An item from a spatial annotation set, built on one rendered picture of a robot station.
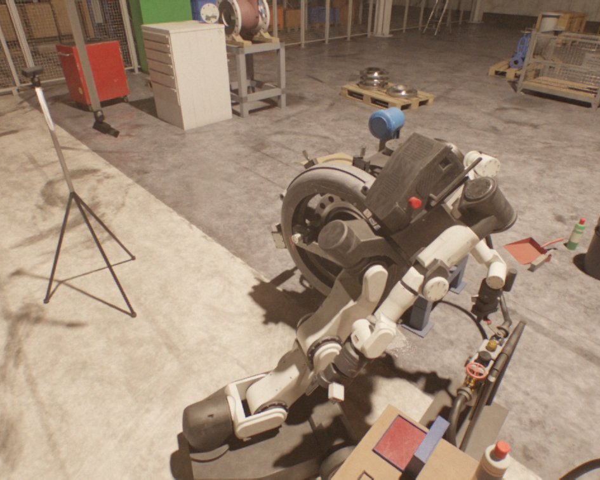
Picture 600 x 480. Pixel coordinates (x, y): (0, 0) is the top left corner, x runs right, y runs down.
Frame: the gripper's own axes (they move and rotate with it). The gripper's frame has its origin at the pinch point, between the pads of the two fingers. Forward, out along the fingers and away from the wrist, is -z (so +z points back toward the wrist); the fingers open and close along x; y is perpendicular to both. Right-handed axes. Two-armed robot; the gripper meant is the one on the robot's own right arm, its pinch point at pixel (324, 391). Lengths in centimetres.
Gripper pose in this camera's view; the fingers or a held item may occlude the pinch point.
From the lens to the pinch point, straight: 142.1
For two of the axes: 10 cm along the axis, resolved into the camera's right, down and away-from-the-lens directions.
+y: -2.3, -4.2, 8.8
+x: 7.9, 4.4, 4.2
